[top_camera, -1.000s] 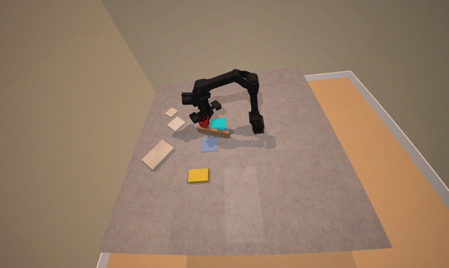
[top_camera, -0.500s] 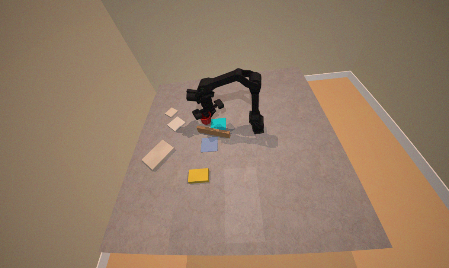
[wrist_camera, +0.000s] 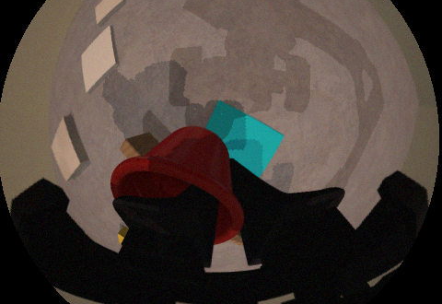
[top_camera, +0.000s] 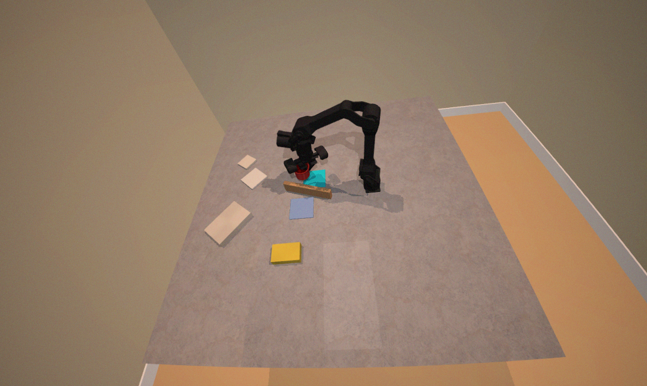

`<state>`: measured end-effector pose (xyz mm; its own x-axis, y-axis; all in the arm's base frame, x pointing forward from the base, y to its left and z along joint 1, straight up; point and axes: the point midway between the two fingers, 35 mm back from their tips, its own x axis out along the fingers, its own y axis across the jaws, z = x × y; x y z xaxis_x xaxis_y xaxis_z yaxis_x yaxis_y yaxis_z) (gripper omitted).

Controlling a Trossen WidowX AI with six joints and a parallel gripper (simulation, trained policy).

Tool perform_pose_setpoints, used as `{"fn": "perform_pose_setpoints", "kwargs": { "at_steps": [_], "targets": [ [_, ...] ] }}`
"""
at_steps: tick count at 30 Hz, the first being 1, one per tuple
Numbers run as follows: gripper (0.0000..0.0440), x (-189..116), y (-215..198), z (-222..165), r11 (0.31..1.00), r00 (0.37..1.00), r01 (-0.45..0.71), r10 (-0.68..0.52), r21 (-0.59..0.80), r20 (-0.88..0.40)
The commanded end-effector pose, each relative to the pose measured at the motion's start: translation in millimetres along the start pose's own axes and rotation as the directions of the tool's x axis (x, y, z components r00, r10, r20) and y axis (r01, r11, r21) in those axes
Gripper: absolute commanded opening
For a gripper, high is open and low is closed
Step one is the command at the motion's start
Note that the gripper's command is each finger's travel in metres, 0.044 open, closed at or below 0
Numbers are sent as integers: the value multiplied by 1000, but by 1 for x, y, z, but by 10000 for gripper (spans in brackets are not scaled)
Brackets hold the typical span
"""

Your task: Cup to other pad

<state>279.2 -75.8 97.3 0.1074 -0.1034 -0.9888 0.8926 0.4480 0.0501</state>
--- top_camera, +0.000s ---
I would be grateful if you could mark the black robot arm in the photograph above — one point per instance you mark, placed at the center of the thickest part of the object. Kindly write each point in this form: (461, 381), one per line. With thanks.
(302, 138)

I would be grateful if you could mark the tan flat rectangular block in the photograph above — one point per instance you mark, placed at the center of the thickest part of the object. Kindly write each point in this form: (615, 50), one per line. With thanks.
(228, 223)

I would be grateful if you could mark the yellow rectangular block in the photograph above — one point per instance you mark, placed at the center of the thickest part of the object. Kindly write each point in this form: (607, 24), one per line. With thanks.
(286, 253)

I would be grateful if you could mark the brown rectangular bar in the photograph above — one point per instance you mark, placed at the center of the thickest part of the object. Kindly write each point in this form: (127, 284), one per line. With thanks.
(308, 189)

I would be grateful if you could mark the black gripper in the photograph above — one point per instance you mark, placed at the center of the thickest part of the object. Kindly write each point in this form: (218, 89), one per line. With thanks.
(304, 158)

